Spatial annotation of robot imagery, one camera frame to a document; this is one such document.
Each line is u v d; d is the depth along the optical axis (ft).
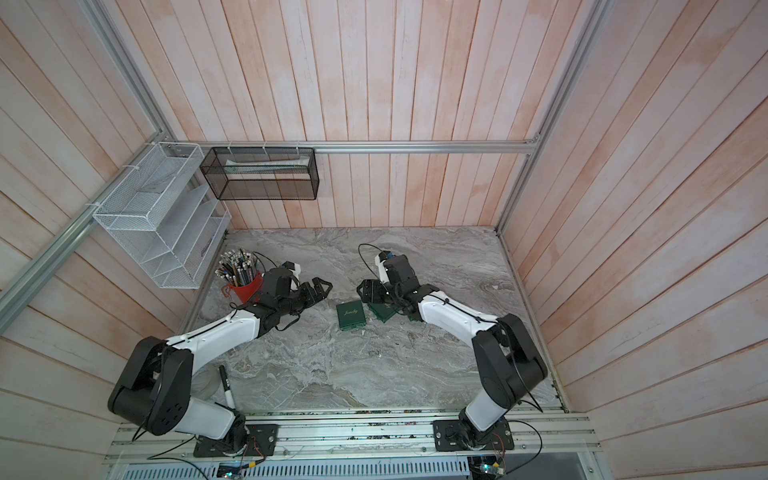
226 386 2.67
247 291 2.96
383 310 3.11
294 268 2.75
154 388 1.42
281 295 2.32
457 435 2.35
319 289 2.62
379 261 2.68
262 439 2.41
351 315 3.04
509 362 1.48
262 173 3.43
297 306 2.61
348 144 3.13
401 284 2.25
